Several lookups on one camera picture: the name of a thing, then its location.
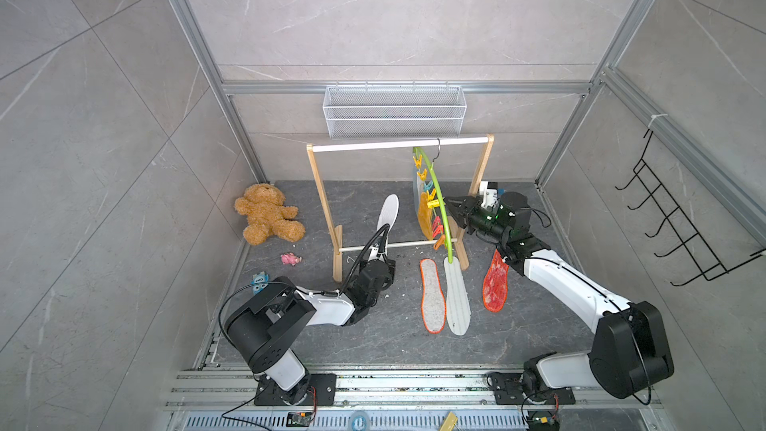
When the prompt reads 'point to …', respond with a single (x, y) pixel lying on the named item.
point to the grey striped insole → (459, 310)
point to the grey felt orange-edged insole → (433, 300)
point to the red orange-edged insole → (496, 283)
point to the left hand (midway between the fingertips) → (390, 248)
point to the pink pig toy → (290, 258)
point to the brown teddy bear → (263, 205)
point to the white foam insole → (389, 212)
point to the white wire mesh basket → (424, 110)
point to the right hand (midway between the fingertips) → (446, 201)
